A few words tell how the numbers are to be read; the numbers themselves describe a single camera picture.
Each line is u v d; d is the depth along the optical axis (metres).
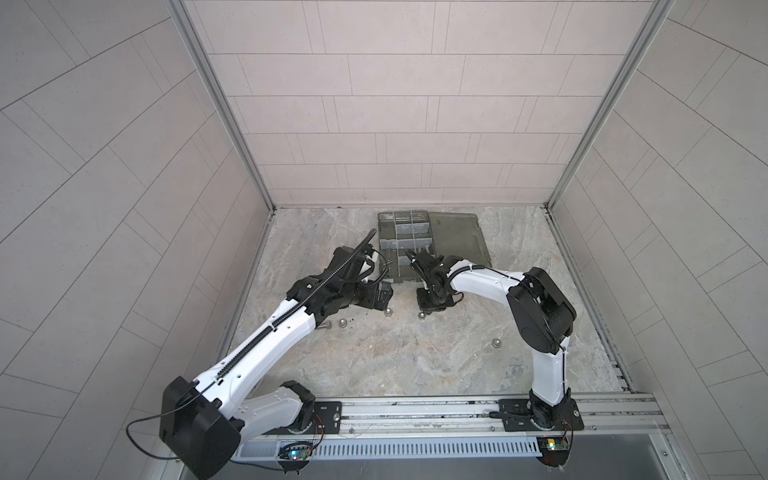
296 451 0.64
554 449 0.68
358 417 0.72
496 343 0.83
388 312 0.89
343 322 0.87
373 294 0.65
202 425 0.36
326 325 0.85
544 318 0.49
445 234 1.09
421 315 0.88
